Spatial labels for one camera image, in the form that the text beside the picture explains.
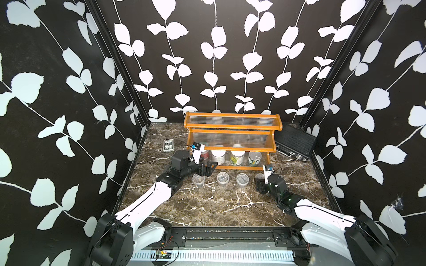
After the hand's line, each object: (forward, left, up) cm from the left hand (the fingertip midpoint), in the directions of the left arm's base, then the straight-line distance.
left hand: (211, 159), depth 80 cm
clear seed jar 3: (-5, -17, -14) cm, 22 cm away
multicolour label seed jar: (+6, -25, -11) cm, 28 cm away
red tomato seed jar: (+11, +4, -12) cm, 17 cm away
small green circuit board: (-36, +23, -19) cm, 47 cm away
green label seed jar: (+6, -14, -10) cm, 19 cm away
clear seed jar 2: (-4, -6, -14) cm, 16 cm away
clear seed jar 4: (-7, -24, -11) cm, 27 cm away
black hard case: (+21, -55, -15) cm, 61 cm away
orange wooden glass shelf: (+25, -16, -18) cm, 35 cm away
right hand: (-4, -25, -12) cm, 28 cm away
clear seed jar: (-5, +7, -13) cm, 16 cm away
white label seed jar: (+7, -4, -9) cm, 12 cm away
